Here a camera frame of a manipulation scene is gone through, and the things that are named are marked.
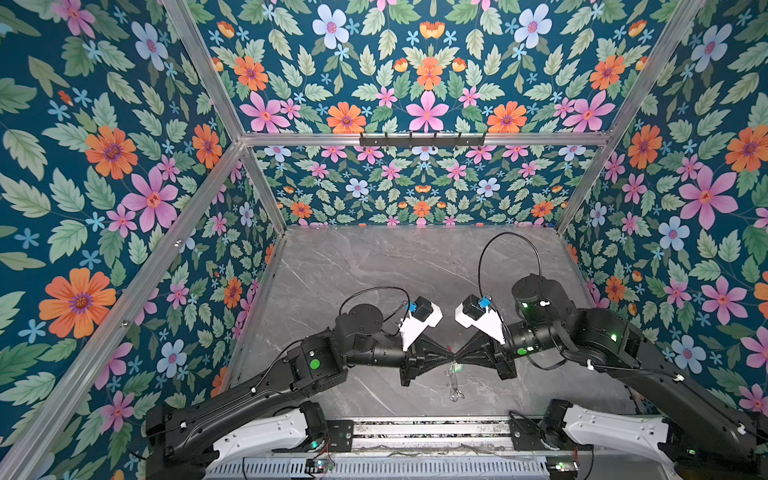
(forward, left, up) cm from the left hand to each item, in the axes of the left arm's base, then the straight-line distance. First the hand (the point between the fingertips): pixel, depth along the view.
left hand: (456, 361), depth 51 cm
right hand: (+2, -1, -3) cm, 4 cm away
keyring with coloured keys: (+7, -4, -29) cm, 30 cm away
